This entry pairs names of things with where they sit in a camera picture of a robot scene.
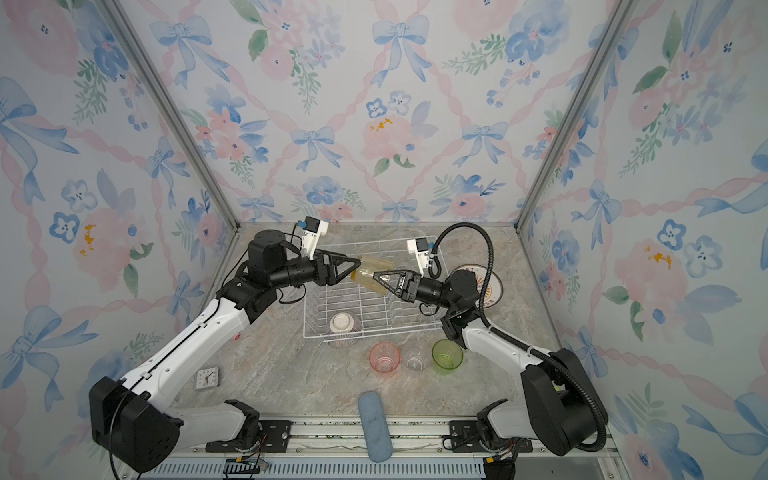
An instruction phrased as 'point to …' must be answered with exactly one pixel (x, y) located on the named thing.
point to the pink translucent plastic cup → (384, 358)
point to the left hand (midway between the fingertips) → (353, 258)
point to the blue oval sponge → (375, 426)
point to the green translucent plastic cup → (447, 355)
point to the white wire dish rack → (349, 309)
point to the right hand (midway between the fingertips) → (374, 279)
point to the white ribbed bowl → (341, 332)
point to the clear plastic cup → (415, 359)
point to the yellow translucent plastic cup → (363, 274)
